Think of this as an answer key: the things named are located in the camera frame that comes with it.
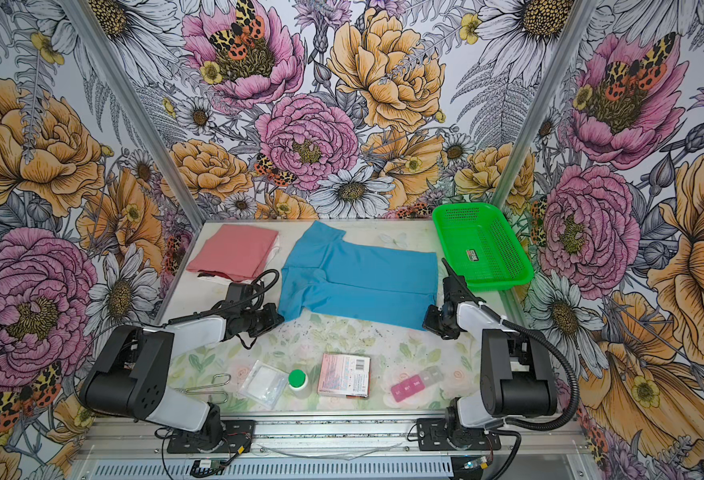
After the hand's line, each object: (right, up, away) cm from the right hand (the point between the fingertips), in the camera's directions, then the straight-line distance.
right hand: (430, 333), depth 91 cm
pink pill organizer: (-6, -11, -10) cm, 16 cm away
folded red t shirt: (-65, +24, +17) cm, 71 cm away
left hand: (-44, +2, +2) cm, 45 cm away
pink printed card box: (-25, -8, -12) cm, 29 cm away
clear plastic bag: (-47, -12, -8) cm, 49 cm away
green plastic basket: (+25, +27, +23) cm, 44 cm away
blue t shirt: (-32, +16, +13) cm, 38 cm away
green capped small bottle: (-36, -7, -17) cm, 40 cm away
